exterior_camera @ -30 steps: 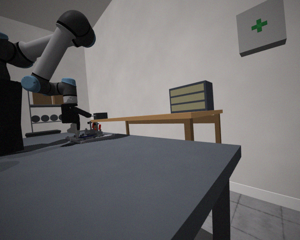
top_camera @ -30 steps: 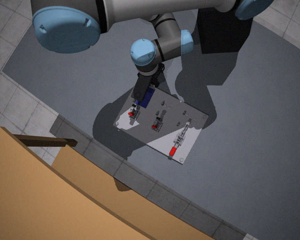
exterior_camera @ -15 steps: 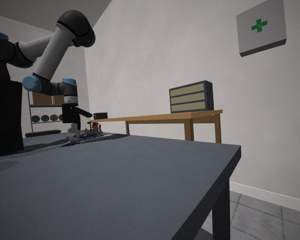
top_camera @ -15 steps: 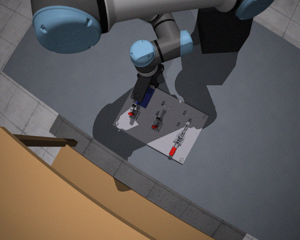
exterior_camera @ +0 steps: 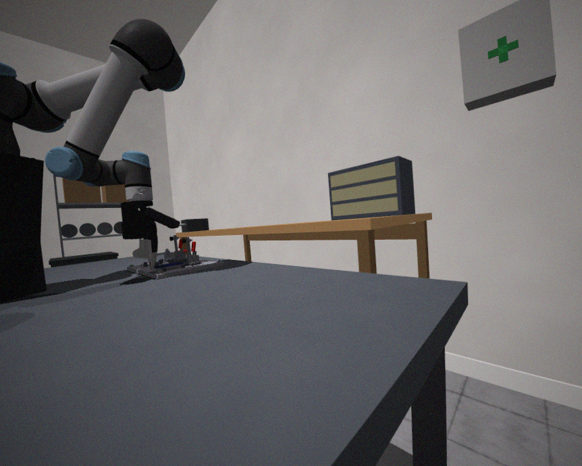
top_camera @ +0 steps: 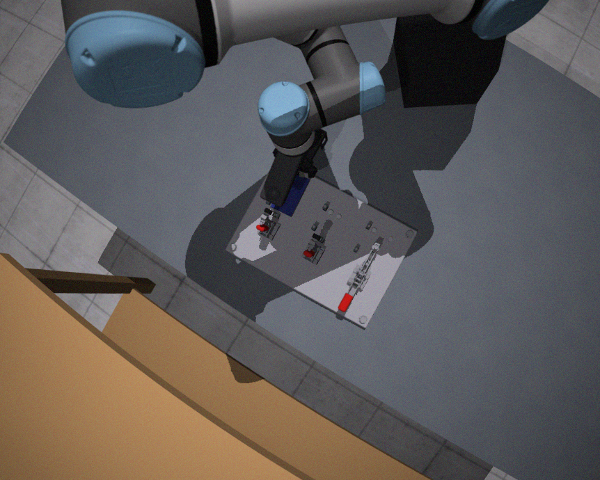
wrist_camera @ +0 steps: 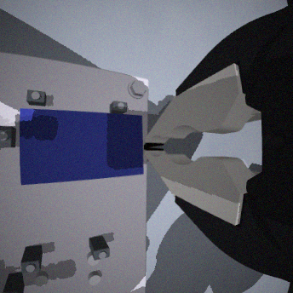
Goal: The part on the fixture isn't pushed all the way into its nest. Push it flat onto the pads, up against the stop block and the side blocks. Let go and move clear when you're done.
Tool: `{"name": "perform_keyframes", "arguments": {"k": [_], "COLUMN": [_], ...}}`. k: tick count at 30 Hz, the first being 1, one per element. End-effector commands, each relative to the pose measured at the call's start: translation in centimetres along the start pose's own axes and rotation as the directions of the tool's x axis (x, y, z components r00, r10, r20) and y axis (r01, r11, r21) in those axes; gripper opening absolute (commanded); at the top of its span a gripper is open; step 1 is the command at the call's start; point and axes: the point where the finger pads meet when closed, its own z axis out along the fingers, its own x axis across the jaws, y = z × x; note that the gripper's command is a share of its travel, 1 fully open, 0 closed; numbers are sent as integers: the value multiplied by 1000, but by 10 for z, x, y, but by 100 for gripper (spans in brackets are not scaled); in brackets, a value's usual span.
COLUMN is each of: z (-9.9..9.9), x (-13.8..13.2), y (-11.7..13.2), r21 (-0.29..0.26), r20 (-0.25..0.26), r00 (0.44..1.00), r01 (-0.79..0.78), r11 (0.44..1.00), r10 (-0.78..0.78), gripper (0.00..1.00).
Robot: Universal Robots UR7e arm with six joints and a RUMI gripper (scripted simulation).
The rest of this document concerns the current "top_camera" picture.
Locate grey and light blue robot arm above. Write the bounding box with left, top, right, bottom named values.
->
left=61, top=0, right=549, bottom=207

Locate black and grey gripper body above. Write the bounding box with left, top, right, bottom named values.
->
left=283, top=129, right=328, bottom=173

